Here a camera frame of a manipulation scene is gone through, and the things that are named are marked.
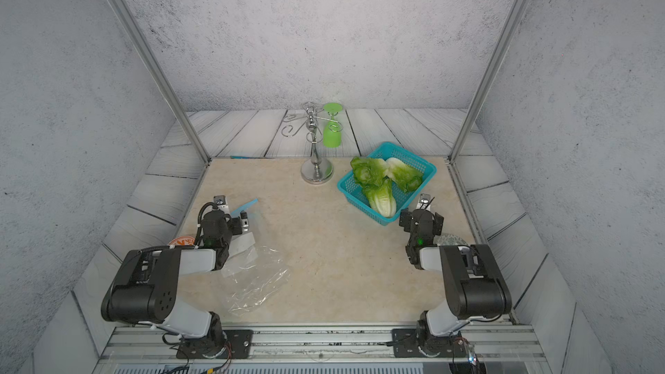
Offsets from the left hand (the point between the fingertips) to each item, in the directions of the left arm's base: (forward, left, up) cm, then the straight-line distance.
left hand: (233, 212), depth 94 cm
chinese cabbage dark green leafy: (+10, -50, +7) cm, 51 cm away
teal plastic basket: (+6, -44, +2) cm, 44 cm away
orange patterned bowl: (-9, +16, -3) cm, 19 cm away
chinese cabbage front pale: (+3, -54, +2) cm, 54 cm away
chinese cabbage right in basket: (+13, -65, +3) cm, 66 cm away
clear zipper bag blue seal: (-22, -10, -4) cm, 25 cm away
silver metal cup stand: (+25, -29, -5) cm, 38 cm away
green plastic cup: (+33, -36, +10) cm, 50 cm away
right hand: (-2, -69, +2) cm, 69 cm away
